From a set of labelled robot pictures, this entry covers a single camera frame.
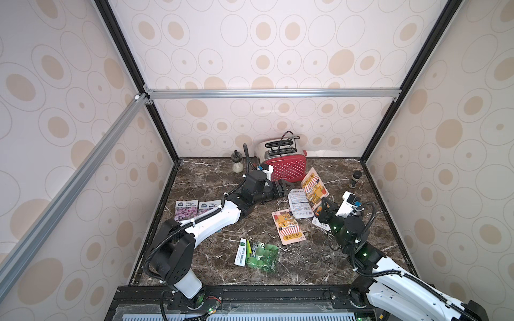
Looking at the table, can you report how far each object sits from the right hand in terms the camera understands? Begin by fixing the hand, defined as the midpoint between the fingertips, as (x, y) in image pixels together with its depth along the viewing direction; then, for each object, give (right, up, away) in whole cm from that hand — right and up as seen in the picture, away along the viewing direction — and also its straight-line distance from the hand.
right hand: (329, 198), depth 75 cm
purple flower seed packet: (-63, -8, +22) cm, 67 cm away
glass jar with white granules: (-39, +16, +31) cm, 52 cm away
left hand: (-12, +4, +1) cm, 13 cm away
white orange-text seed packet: (-14, -15, +16) cm, 26 cm away
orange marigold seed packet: (-4, +3, +6) cm, 8 cm away
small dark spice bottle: (+22, +8, +25) cm, 34 cm away
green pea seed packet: (-27, -25, +8) cm, 38 cm away
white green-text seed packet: (-7, -6, +25) cm, 26 cm away
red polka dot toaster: (-14, +19, +25) cm, 34 cm away
